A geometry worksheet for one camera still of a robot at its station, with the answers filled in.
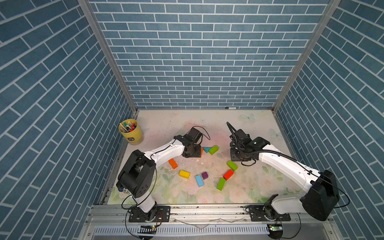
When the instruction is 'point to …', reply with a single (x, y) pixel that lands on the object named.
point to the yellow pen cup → (131, 131)
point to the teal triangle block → (206, 149)
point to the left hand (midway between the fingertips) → (200, 154)
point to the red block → (228, 174)
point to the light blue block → (199, 180)
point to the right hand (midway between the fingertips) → (234, 156)
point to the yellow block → (184, 174)
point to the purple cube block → (204, 175)
